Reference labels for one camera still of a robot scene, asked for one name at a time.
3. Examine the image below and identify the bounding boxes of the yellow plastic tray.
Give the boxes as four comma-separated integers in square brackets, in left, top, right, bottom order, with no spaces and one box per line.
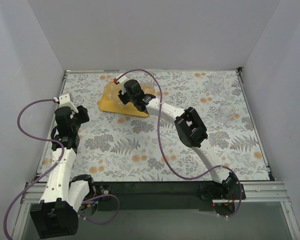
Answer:
[98,85,149,118]

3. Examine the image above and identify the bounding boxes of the aluminium table frame rail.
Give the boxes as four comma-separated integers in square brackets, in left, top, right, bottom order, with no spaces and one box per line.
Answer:
[19,66,300,240]

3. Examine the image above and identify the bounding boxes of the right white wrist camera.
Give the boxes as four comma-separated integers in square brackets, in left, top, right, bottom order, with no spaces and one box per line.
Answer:
[113,74,129,87]

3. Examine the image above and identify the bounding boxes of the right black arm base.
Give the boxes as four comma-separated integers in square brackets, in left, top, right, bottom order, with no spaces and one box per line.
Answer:
[197,181,246,200]

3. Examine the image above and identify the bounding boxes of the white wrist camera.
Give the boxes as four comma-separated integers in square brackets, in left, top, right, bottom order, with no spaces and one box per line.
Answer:
[113,74,129,87]
[53,93,79,113]

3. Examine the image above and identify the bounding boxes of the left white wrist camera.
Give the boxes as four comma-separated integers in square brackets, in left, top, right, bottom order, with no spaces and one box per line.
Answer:
[53,93,79,113]

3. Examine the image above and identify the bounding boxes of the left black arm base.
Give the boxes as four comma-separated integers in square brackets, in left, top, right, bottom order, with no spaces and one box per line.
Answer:
[78,184,113,218]

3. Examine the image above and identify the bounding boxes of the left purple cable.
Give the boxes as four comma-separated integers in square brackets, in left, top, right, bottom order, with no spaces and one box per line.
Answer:
[2,98,121,240]

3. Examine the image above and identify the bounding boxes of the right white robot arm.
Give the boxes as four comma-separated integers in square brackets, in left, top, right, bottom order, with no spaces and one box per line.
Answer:
[114,79,243,200]

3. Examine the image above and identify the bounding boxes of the floral patterned table mat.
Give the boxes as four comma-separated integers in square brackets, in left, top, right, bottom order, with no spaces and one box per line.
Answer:
[63,70,270,182]

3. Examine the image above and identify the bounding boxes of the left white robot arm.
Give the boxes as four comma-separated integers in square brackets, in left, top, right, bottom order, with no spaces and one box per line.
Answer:
[30,105,96,239]

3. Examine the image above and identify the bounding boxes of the clear glass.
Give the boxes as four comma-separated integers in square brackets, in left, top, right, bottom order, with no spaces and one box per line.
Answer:
[216,103,236,125]
[208,73,224,94]
[111,88,126,108]
[105,78,117,94]
[140,77,156,95]

